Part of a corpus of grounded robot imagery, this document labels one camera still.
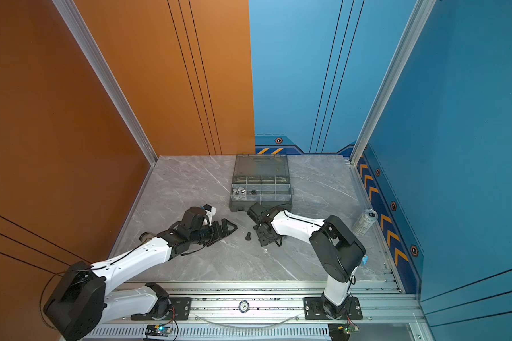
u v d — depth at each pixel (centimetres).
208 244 74
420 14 71
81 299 40
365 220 81
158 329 71
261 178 105
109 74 87
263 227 65
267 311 75
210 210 80
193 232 67
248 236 91
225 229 74
